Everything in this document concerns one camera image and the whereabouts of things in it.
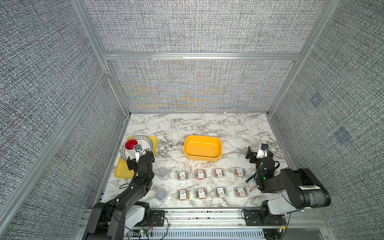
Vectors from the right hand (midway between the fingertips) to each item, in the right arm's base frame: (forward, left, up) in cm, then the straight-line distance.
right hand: (258, 144), depth 88 cm
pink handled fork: (-23, +6, -10) cm, 25 cm away
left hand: (-5, +69, 0) cm, 69 cm away
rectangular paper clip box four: (-25, +14, -8) cm, 29 cm away
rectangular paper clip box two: (-26, +44, -8) cm, 52 cm away
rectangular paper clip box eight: (-14, +24, -8) cm, 29 cm away
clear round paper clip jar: (-15, +56, -7) cm, 58 cm away
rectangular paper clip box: (-16, +45, -8) cm, 48 cm away
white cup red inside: (+1, +77, -2) cm, 77 cm away
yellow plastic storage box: (+3, +32, -10) cm, 34 cm away
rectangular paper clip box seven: (-25, +24, -8) cm, 36 cm away
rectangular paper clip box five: (-15, +35, -8) cm, 39 cm away
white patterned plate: (+6, +70, -9) cm, 71 cm away
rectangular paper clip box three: (-25, +35, -8) cm, 44 cm away
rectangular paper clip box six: (-13, +12, -9) cm, 20 cm away
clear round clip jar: (-26, +56, -7) cm, 62 cm away
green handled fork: (-17, +6, -10) cm, 21 cm away
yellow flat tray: (-12, +81, -11) cm, 83 cm away
